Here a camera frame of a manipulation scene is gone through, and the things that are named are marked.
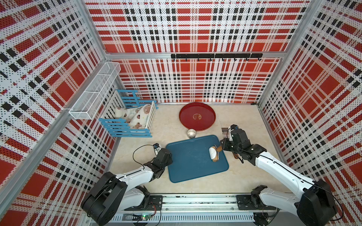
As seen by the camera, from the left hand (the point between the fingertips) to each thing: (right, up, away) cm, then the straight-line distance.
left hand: (170, 155), depth 91 cm
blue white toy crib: (-41, +41, +27) cm, 64 cm away
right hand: (+34, +10, -8) cm, 36 cm away
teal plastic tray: (+14, -2, -1) cm, 14 cm away
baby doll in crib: (-27, +25, +13) cm, 39 cm away
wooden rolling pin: (+31, +6, -9) cm, 33 cm away
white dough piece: (+28, +3, -4) cm, 28 cm away
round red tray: (+20, +26, +23) cm, 40 cm away
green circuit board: (-9, -24, -22) cm, 34 cm away
